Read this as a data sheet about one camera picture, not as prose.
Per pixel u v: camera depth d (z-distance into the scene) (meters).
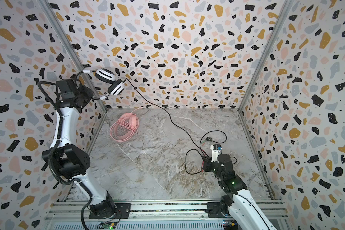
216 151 0.72
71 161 0.49
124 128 1.09
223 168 0.60
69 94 0.61
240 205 0.52
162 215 0.73
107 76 0.73
